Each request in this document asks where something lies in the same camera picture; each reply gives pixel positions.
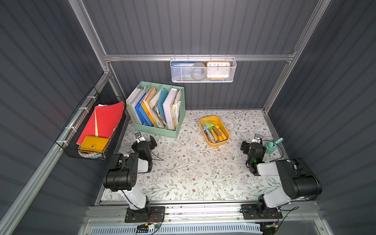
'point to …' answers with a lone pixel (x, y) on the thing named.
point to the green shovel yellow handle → (215, 136)
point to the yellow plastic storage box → (214, 130)
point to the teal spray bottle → (270, 146)
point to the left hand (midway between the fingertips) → (142, 138)
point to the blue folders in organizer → (143, 115)
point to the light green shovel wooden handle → (210, 124)
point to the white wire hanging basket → (187, 77)
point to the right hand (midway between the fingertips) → (257, 142)
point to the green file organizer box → (157, 108)
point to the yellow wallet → (94, 143)
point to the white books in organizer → (172, 108)
